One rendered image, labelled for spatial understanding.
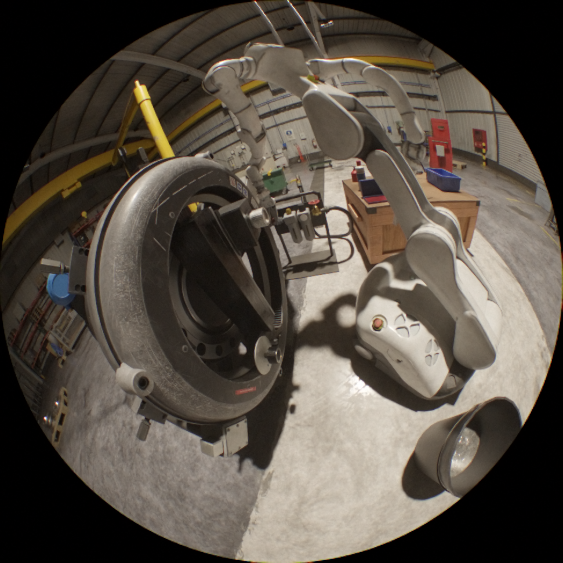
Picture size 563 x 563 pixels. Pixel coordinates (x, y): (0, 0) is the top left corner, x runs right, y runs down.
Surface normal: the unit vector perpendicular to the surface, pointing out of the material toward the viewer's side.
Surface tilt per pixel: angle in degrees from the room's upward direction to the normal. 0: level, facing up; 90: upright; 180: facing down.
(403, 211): 90
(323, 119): 90
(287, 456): 0
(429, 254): 90
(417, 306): 0
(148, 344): 82
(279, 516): 0
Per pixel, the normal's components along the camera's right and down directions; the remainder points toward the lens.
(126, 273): 0.75, -0.16
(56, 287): 0.94, -0.16
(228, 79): 0.69, 0.65
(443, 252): -0.72, 0.54
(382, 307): -0.32, -0.71
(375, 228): -0.11, 0.69
